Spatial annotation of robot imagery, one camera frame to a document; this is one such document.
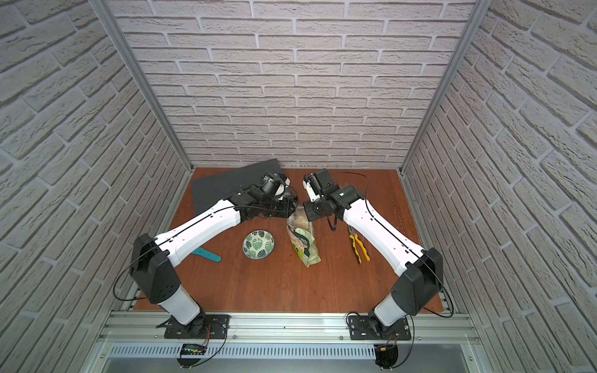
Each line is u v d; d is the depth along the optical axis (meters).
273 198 0.66
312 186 0.62
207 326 0.73
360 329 0.73
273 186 0.63
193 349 0.71
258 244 0.92
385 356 0.71
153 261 0.42
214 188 1.12
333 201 0.54
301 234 0.77
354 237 0.93
